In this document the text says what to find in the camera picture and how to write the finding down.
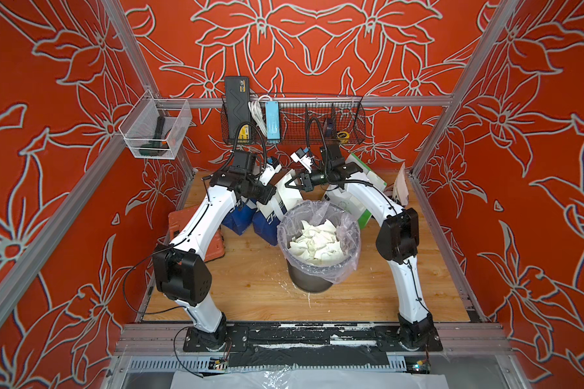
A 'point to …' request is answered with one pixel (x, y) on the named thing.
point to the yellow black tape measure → (343, 136)
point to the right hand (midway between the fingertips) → (283, 184)
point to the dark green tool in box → (156, 146)
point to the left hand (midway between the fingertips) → (273, 188)
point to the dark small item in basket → (329, 127)
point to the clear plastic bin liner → (348, 233)
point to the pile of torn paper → (318, 244)
